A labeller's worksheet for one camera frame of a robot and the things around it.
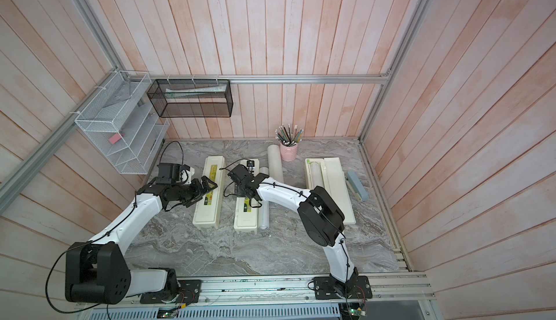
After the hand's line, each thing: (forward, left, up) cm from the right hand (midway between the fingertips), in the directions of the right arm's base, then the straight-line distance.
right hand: (246, 188), depth 93 cm
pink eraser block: (+7, +49, +23) cm, 55 cm away
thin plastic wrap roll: (-9, -8, -4) cm, 13 cm away
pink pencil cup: (+21, -19, -1) cm, 29 cm away
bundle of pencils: (+28, -18, +4) cm, 33 cm away
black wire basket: (+41, +30, +18) cm, 54 cm away
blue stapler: (+3, -49, -3) cm, 50 cm away
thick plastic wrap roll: (+17, -12, -1) cm, 21 cm away
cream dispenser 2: (-14, -2, +1) cm, 14 cm away
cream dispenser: (-13, +14, +2) cm, 19 cm away
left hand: (-6, +13, +6) cm, 16 cm away
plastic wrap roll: (+9, -32, -1) cm, 33 cm away
